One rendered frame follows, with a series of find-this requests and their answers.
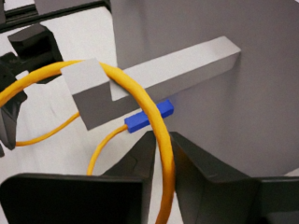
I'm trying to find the yellow cable with blue plug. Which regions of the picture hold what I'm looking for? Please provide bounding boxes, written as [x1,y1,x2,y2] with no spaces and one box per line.
[0,60,175,224]

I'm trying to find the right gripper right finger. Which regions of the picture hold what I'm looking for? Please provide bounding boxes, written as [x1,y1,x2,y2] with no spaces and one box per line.
[169,131,299,224]

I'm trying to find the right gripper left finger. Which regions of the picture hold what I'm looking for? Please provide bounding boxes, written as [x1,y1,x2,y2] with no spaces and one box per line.
[0,131,156,224]

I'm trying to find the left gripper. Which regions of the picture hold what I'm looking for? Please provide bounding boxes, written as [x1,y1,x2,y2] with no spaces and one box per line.
[0,22,64,151]

